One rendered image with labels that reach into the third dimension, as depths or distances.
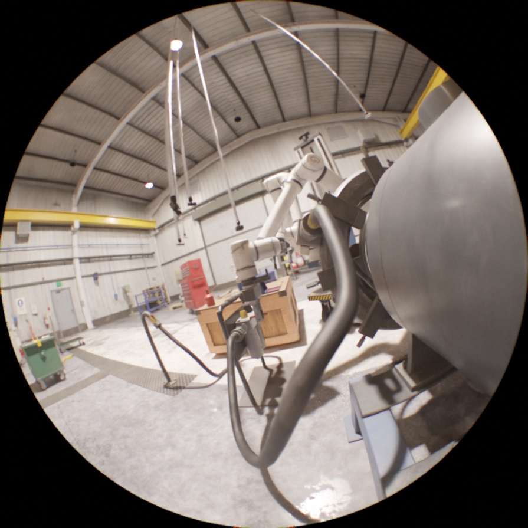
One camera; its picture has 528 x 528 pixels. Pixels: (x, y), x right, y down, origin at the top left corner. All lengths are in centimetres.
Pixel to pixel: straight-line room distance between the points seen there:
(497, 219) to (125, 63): 844
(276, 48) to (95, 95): 688
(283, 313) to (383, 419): 110
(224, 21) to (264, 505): 864
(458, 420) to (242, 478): 78
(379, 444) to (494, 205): 47
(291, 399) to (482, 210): 27
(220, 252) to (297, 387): 1028
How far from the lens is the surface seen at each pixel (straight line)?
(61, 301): 1040
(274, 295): 138
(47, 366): 285
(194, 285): 425
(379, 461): 48
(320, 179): 112
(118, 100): 900
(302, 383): 19
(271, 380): 118
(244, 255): 76
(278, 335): 150
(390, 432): 52
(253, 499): 76
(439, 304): 30
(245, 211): 996
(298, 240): 73
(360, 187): 83
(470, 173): 25
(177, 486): 90
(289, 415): 22
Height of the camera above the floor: 69
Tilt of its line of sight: level
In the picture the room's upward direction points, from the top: 16 degrees counter-clockwise
